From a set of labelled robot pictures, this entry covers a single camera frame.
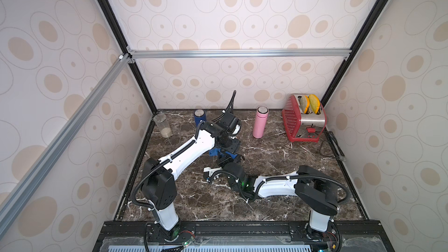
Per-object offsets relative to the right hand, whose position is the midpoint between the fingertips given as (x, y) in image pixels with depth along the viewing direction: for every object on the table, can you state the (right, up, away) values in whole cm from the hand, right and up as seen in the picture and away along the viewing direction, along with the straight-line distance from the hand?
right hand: (222, 151), depth 80 cm
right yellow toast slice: (+50, +24, +15) cm, 58 cm away
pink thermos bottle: (+20, +14, +15) cm, 29 cm away
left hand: (+7, +2, +2) cm, 8 cm away
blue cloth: (-3, 0, -1) cm, 3 cm away
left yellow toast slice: (+45, +25, +17) cm, 55 cm away
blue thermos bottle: (-12, +17, +10) cm, 23 cm away
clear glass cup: (-35, +15, +17) cm, 42 cm away
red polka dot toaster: (+42, +11, +14) cm, 46 cm away
